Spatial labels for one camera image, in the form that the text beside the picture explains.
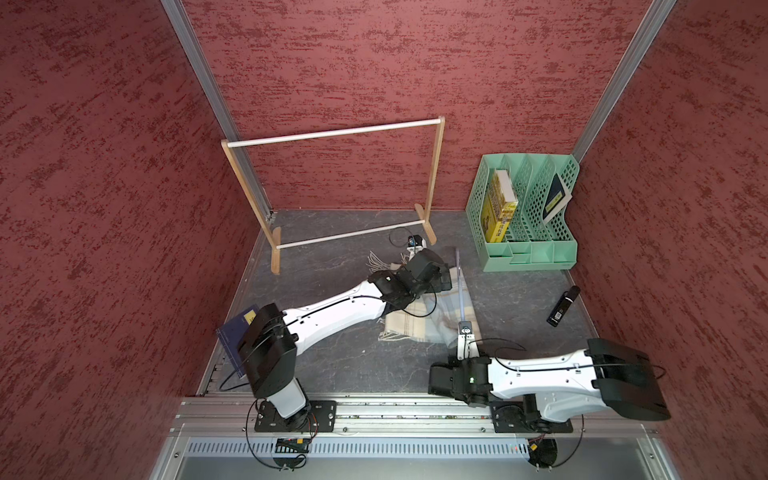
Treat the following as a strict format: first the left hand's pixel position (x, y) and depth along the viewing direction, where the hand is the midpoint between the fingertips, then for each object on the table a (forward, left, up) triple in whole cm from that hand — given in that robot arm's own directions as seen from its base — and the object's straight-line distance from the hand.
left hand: (433, 279), depth 80 cm
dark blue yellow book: (+37, -49, -3) cm, 62 cm away
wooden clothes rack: (+29, +58, -17) cm, 67 cm away
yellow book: (+24, -22, +5) cm, 33 cm away
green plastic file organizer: (+21, -27, +6) cm, 35 cm away
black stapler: (0, -43, -15) cm, 45 cm away
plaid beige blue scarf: (-4, -1, -15) cm, 16 cm away
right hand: (-16, -9, -15) cm, 24 cm away
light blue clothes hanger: (+2, -9, -7) cm, 11 cm away
